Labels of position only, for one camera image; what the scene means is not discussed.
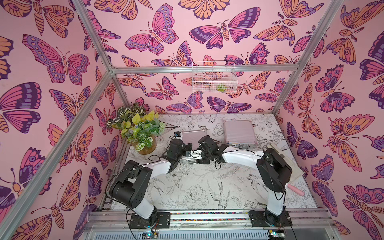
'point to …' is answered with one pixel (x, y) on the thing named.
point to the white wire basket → (214, 77)
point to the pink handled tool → (295, 190)
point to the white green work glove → (296, 173)
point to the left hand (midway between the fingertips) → (188, 144)
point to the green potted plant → (139, 127)
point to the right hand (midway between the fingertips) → (198, 151)
